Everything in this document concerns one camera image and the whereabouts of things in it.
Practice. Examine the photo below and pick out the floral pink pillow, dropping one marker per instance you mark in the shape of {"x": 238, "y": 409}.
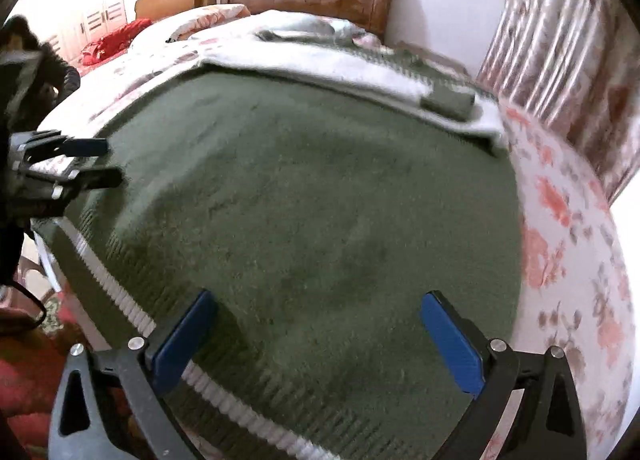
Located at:
{"x": 200, "y": 19}

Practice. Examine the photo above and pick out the floral curtain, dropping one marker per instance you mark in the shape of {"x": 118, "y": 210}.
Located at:
{"x": 565, "y": 49}

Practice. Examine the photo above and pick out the red blanket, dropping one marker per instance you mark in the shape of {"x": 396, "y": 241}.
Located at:
{"x": 112, "y": 42}

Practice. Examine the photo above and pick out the bed with floral sheet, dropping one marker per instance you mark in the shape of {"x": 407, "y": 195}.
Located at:
{"x": 560, "y": 220}

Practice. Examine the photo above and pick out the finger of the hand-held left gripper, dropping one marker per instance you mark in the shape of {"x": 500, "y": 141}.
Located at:
{"x": 102, "y": 178}
{"x": 85, "y": 146}

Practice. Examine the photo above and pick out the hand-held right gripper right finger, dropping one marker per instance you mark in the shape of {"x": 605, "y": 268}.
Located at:
{"x": 450, "y": 340}

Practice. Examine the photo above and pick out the light blue pillow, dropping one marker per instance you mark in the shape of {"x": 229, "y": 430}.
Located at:
{"x": 300, "y": 24}

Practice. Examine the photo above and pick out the wooden wardrobe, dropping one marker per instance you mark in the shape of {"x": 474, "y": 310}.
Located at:
{"x": 95, "y": 19}

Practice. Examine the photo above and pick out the red patterned cloth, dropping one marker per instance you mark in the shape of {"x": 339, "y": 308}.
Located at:
{"x": 30, "y": 380}

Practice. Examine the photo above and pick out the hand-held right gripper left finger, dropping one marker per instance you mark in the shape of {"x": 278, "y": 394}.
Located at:
{"x": 182, "y": 340}

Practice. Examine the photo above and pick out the green knit sweater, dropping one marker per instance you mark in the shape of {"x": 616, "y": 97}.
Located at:
{"x": 300, "y": 215}

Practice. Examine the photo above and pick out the person's left forearm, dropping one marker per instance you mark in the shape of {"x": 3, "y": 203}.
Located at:
{"x": 62, "y": 77}

